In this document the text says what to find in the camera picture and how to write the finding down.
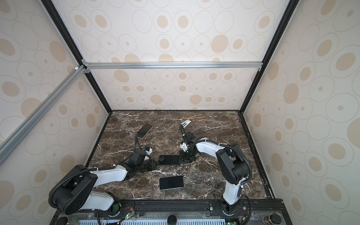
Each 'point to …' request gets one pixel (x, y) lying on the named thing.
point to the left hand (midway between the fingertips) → (162, 162)
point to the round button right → (272, 219)
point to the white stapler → (185, 123)
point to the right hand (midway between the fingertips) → (181, 162)
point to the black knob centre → (172, 220)
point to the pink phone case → (150, 130)
